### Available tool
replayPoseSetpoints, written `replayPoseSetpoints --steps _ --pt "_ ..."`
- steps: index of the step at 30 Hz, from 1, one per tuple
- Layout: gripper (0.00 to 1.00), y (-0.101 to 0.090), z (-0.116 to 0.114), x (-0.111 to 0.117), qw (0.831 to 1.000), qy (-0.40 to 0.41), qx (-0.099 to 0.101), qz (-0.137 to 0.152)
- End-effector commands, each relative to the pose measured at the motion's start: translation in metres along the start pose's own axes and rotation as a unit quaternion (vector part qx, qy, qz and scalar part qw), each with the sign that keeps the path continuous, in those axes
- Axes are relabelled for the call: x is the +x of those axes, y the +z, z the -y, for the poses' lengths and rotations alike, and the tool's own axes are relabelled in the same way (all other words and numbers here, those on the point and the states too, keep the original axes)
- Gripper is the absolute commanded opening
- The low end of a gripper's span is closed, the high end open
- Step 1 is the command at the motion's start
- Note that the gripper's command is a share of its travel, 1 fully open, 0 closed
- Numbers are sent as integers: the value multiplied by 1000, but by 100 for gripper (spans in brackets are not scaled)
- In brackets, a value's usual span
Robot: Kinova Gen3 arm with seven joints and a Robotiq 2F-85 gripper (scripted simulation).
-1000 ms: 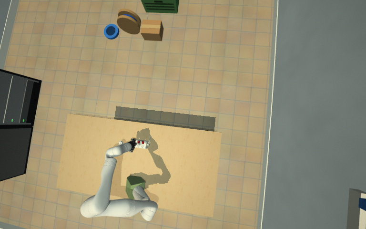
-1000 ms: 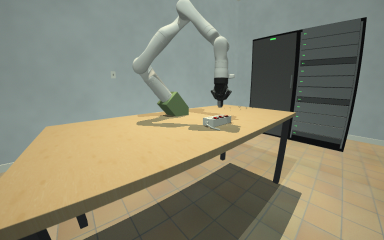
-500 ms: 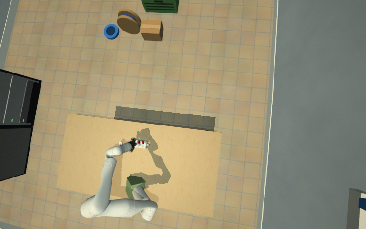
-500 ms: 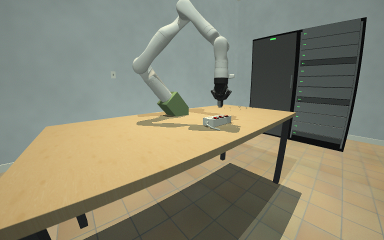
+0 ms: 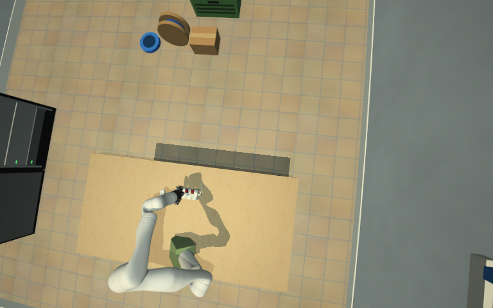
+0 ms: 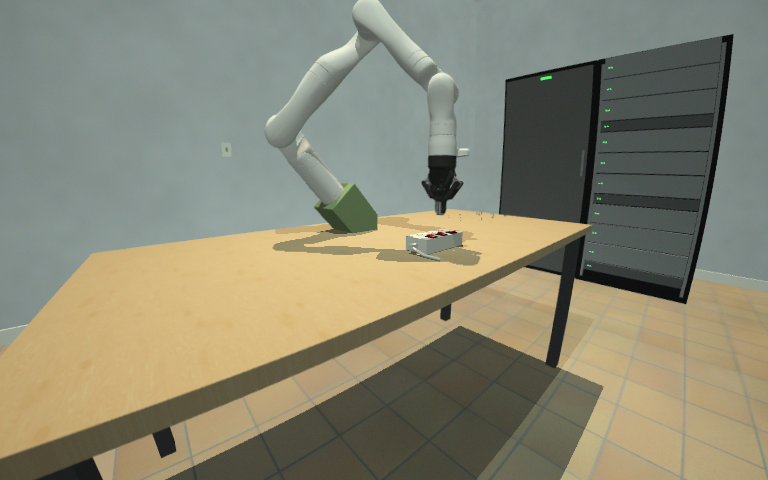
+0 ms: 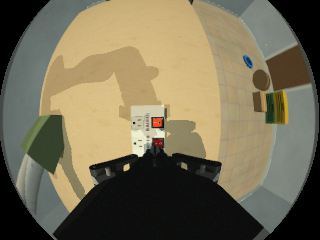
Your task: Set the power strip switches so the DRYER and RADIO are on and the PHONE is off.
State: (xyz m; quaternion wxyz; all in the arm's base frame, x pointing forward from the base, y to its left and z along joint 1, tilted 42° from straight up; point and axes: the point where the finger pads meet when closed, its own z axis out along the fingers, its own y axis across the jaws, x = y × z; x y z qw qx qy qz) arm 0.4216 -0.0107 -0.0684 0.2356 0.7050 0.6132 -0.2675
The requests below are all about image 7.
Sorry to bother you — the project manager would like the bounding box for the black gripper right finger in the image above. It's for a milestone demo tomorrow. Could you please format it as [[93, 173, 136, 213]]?
[[155, 146, 222, 183]]

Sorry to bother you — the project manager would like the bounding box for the white power strip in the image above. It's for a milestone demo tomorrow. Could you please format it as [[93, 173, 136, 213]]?
[[131, 105, 165, 157]]

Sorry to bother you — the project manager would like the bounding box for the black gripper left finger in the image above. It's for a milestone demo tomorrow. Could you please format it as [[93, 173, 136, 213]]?
[[89, 146, 155, 186]]

